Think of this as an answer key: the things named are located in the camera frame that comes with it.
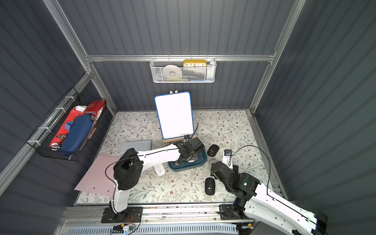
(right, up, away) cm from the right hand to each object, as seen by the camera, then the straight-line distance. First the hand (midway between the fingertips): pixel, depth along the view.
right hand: (222, 165), depth 76 cm
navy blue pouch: (-71, +17, -8) cm, 73 cm away
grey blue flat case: (-52, +7, +23) cm, 58 cm away
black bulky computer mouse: (-2, +5, +19) cm, 19 cm away
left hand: (-14, +2, +12) cm, 19 cm away
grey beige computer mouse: (-3, -2, +15) cm, 16 cm away
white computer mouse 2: (-16, 0, +9) cm, 19 cm away
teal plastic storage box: (-18, -4, +11) cm, 22 cm away
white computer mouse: (-35, -5, +10) cm, 37 cm away
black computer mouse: (-6, -13, +6) cm, 16 cm away
